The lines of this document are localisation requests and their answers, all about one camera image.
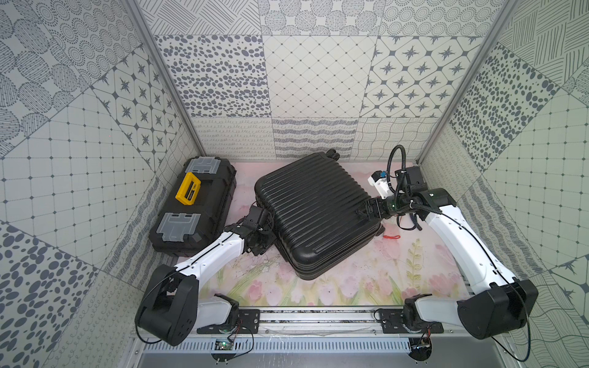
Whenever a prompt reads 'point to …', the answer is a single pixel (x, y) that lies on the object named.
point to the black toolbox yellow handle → (192, 214)
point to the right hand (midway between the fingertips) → (368, 212)
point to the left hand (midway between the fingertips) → (282, 241)
